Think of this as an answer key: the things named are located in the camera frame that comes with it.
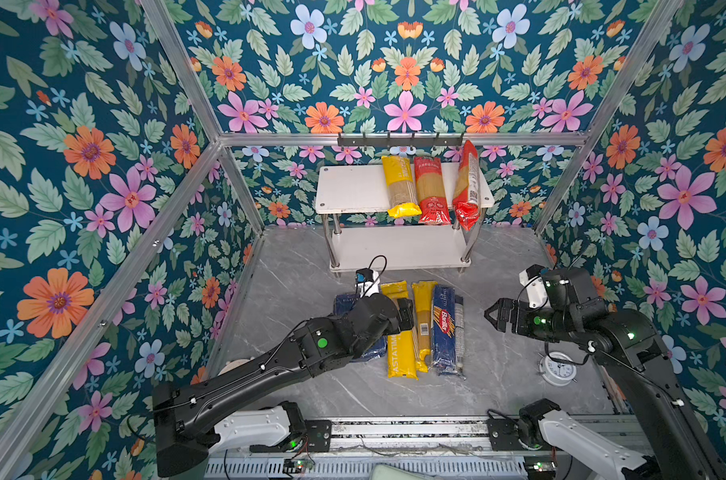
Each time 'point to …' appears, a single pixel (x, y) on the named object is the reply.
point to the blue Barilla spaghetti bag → (444, 354)
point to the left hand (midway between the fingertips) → (407, 305)
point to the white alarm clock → (557, 373)
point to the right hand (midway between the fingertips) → (501, 315)
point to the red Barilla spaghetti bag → (431, 191)
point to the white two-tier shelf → (359, 188)
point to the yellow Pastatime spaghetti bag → (402, 348)
